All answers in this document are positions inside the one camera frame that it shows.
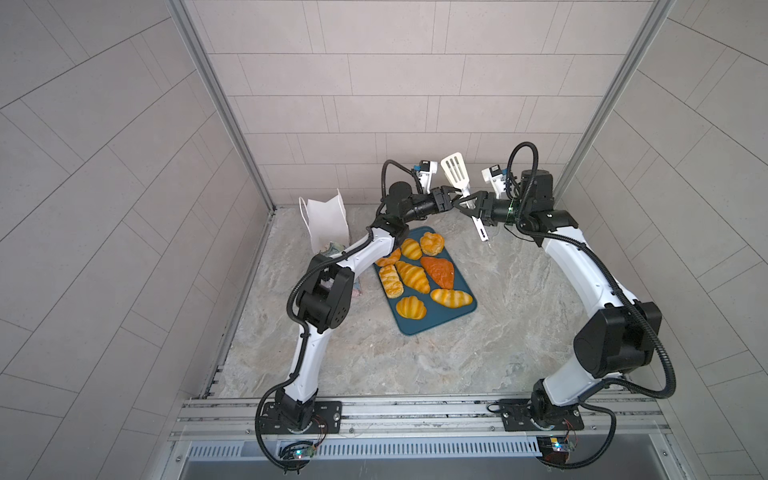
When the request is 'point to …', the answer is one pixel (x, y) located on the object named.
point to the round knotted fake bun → (431, 244)
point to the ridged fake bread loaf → (393, 285)
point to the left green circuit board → (305, 452)
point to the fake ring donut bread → (389, 260)
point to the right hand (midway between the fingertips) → (458, 208)
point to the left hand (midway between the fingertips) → (473, 191)
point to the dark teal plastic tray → (436, 314)
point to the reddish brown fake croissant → (442, 271)
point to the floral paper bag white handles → (327, 221)
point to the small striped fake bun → (411, 249)
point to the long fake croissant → (413, 277)
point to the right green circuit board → (562, 444)
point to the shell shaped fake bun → (411, 307)
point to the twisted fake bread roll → (451, 298)
